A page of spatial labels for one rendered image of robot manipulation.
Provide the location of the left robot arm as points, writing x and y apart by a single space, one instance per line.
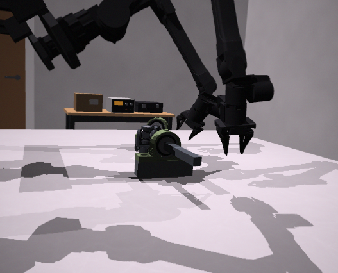
166 14

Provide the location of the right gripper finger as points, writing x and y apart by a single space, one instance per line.
243 141
226 138

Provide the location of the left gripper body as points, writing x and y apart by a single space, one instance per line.
192 119

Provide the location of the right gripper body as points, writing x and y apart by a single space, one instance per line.
235 121

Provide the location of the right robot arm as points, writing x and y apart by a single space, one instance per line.
111 23

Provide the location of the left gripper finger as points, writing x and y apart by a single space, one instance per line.
194 133
179 124

